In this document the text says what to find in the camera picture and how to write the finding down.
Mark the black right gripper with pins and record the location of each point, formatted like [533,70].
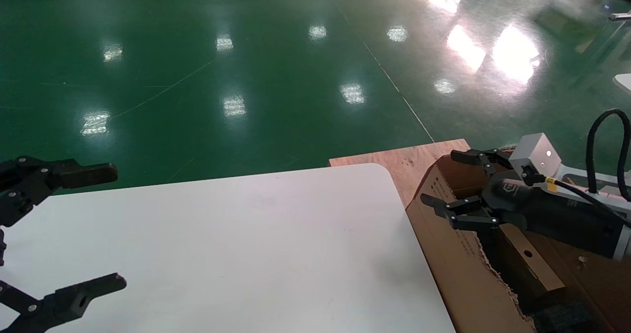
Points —
[552,214]

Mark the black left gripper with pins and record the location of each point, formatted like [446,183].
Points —
[2,248]

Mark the big open cardboard box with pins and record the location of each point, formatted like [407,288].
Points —
[458,274]

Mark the wooden board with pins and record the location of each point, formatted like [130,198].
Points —
[394,167]

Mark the black foam pad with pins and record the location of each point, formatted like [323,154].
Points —
[562,318]

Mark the white rectangular table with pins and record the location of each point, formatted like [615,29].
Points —
[625,82]

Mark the grey table foot bar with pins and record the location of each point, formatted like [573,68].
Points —
[621,15]

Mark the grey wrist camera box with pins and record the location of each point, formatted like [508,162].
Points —
[535,155]

